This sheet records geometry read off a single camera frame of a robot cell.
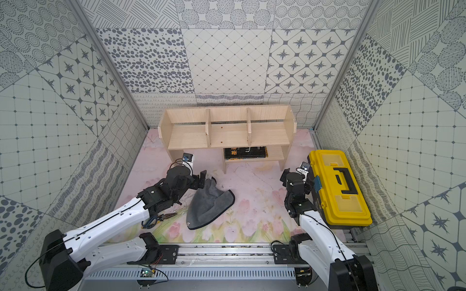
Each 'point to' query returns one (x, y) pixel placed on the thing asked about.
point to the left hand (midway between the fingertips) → (194, 166)
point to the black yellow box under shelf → (245, 153)
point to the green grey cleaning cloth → (207, 201)
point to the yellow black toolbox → (338, 191)
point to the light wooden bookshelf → (244, 133)
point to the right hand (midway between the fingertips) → (298, 174)
